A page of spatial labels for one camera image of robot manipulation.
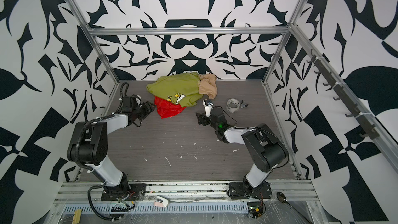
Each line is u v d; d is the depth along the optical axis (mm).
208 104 798
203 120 830
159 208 712
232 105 1069
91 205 685
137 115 809
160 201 703
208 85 1113
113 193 676
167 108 1020
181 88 1104
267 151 474
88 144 477
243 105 1049
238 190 743
